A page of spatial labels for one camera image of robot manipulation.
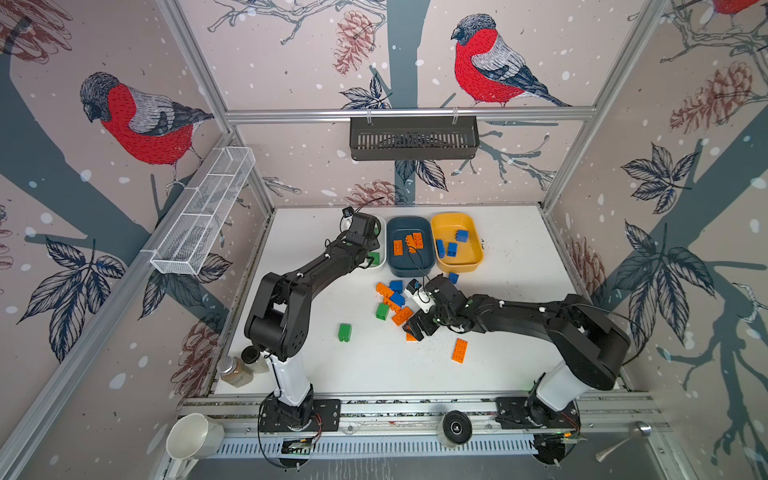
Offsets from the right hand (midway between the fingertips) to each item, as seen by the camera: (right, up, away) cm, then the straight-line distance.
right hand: (413, 320), depth 88 cm
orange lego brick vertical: (+3, +24, +20) cm, 31 cm away
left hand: (-14, +26, +6) cm, 30 cm away
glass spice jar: (-46, -8, -15) cm, 49 cm away
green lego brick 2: (-12, +18, +18) cm, 28 cm away
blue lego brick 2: (+12, +21, +18) cm, 30 cm away
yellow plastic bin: (+18, +23, +22) cm, 36 cm away
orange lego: (-4, +21, +19) cm, 29 cm away
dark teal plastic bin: (+3, +16, +10) cm, 19 cm away
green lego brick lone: (-20, -3, -3) cm, 21 cm away
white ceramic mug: (-51, -19, -23) cm, 59 cm away
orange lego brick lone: (+13, -7, -5) cm, 16 cm away
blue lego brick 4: (+14, +12, +10) cm, 21 cm away
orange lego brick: (-1, -3, -6) cm, 7 cm away
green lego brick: (-9, +2, +2) cm, 10 cm away
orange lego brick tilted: (-3, +1, +2) cm, 4 cm away
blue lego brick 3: (+15, +21, +16) cm, 30 cm away
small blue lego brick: (+20, +26, +22) cm, 40 cm away
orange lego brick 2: (+1, +23, +18) cm, 29 cm away
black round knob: (+8, -15, -26) cm, 31 cm away
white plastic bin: (-10, +23, +15) cm, 29 cm away
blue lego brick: (-4, +5, +4) cm, 8 cm away
